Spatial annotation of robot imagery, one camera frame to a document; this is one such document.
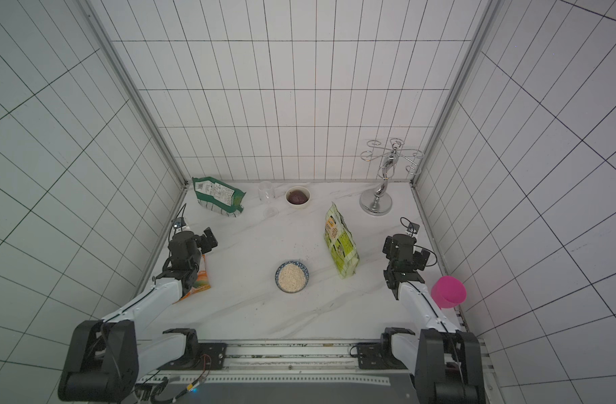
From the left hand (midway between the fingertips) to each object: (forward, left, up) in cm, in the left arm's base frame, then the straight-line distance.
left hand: (198, 236), depth 89 cm
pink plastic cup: (-21, -81, +5) cm, 84 cm away
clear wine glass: (+19, -23, +4) cm, 30 cm away
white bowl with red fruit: (+23, -35, -4) cm, 42 cm away
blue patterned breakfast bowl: (-13, -35, -4) cm, 37 cm away
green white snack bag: (+19, -3, 0) cm, 19 cm away
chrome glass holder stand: (+24, -72, -8) cm, 76 cm away
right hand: (-1, -73, +1) cm, 73 cm away
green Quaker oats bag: (-4, -51, +3) cm, 51 cm away
